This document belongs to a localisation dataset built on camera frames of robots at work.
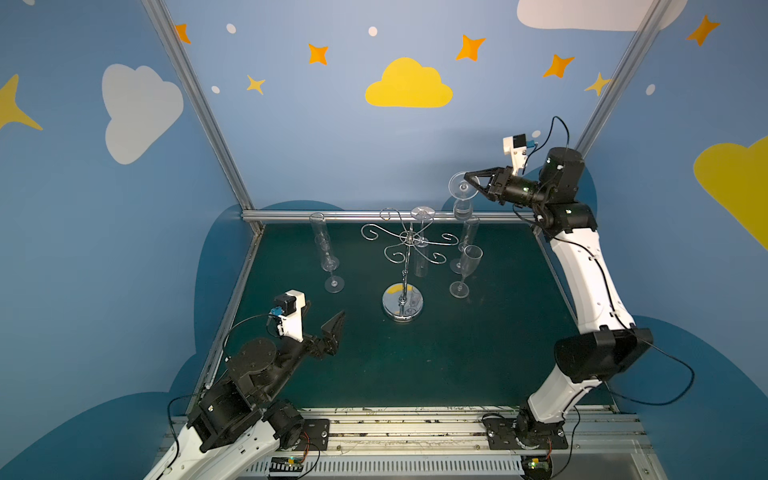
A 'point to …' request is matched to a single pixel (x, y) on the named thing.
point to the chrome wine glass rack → (404, 301)
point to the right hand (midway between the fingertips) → (467, 173)
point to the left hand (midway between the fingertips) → (324, 305)
